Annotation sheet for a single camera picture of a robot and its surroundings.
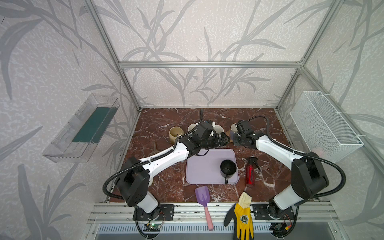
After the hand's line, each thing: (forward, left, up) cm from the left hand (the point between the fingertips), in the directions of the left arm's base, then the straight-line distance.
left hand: (227, 137), depth 78 cm
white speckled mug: (+14, +3, -12) cm, 19 cm away
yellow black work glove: (-32, -6, -18) cm, 37 cm away
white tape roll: (-16, +42, -22) cm, 50 cm away
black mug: (-10, -2, -18) cm, 20 cm away
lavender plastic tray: (-9, +11, -21) cm, 26 cm away
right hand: (+9, -9, -11) cm, 17 cm away
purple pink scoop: (-24, +12, -20) cm, 34 cm away
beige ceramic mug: (+12, +31, -14) cm, 36 cm away
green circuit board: (-38, +37, -22) cm, 57 cm away
